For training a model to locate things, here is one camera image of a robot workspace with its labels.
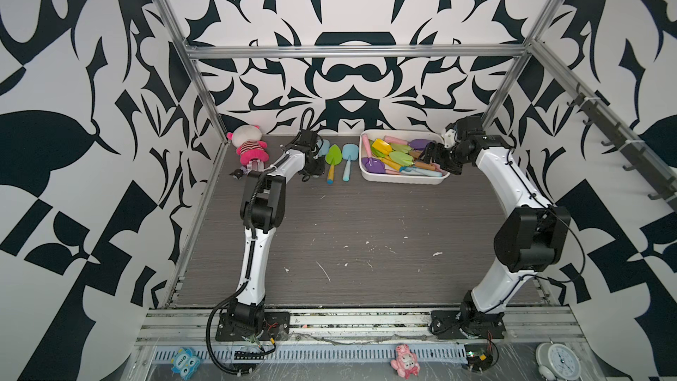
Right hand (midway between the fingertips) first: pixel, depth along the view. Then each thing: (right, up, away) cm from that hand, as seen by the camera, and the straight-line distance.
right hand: (428, 156), depth 89 cm
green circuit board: (+7, -54, -18) cm, 57 cm away
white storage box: (-1, +7, +26) cm, 27 cm away
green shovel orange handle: (-3, -1, +19) cm, 19 cm away
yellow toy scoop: (-11, +5, +26) cm, 29 cm away
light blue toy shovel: (-25, +2, +26) cm, 36 cm away
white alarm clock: (+24, -52, -23) cm, 62 cm away
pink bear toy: (-13, -52, -23) cm, 58 cm away
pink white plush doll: (-64, +2, +16) cm, 66 cm away
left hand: (-39, -3, +20) cm, 44 cm away
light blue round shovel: (-36, +5, +27) cm, 45 cm away
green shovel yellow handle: (-32, 0, +23) cm, 40 cm away
